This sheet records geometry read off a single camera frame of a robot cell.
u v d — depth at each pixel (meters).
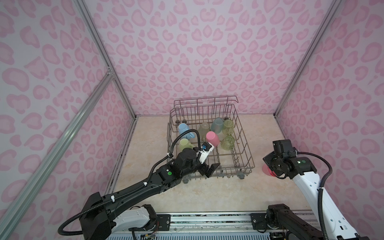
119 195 0.43
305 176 0.47
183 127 0.95
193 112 1.08
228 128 0.98
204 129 0.97
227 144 0.90
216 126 0.96
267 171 0.83
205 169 0.64
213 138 0.90
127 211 0.46
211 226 0.73
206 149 0.61
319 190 0.44
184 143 0.88
